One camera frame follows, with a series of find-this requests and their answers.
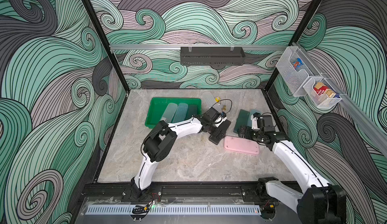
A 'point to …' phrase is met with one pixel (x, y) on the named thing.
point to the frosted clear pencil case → (169, 112)
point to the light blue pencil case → (181, 112)
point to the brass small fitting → (224, 108)
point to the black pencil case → (217, 133)
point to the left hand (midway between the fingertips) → (219, 129)
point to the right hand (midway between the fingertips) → (247, 132)
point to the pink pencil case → (240, 145)
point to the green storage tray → (158, 106)
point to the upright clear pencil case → (208, 100)
